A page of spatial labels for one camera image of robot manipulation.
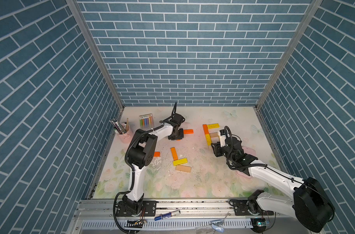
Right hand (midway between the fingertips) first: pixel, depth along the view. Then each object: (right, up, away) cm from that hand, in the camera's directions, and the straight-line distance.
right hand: (215, 143), depth 86 cm
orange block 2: (-37, -8, +9) cm, 39 cm away
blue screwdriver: (-28, -33, -15) cm, 46 cm away
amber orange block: (-25, -8, +8) cm, 27 cm away
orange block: (-16, +6, +20) cm, 26 cm away
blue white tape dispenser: (-3, -36, -17) cm, 40 cm away
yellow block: (-21, -12, +4) cm, 25 cm away
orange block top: (-3, +7, +19) cm, 20 cm away
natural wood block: (-19, -15, +1) cm, 24 cm away
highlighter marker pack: (-48, +13, +25) cm, 55 cm away
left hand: (-19, +2, +15) cm, 25 cm away
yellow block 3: (-2, 0, +16) cm, 16 cm away
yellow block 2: (+3, +10, +22) cm, 25 cm away
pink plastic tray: (+25, -6, +8) cm, 27 cm away
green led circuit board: (+18, -37, -16) cm, 44 cm away
